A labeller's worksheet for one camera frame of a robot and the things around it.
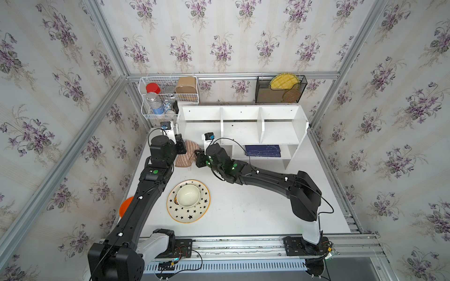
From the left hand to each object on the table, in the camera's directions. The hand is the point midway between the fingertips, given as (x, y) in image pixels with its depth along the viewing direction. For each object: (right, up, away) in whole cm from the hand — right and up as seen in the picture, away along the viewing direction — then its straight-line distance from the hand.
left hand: (183, 135), depth 75 cm
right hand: (+5, -8, +4) cm, 10 cm away
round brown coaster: (+56, +23, +22) cm, 65 cm away
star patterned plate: (+1, -38, +7) cm, 38 cm away
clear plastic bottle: (-17, +17, +11) cm, 26 cm away
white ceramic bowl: (0, -30, +11) cm, 32 cm away
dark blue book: (+37, -7, +11) cm, 39 cm away
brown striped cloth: (+1, -11, +1) cm, 11 cm away
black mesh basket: (+41, +25, +23) cm, 53 cm away
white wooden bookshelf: (+35, +2, -2) cm, 35 cm away
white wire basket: (-16, +23, +17) cm, 32 cm away
